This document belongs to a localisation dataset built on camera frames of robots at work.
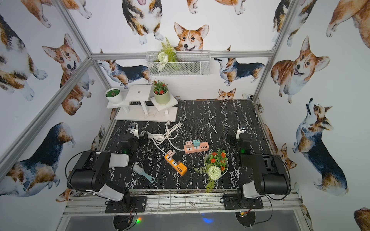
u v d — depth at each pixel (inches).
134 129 32.3
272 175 17.8
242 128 31.8
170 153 33.5
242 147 28.3
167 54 32.2
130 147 28.9
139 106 47.1
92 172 18.3
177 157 34.9
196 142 35.4
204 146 36.3
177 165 33.0
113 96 36.7
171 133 39.1
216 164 28.5
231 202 28.9
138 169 33.6
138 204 29.0
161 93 36.3
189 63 36.4
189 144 34.7
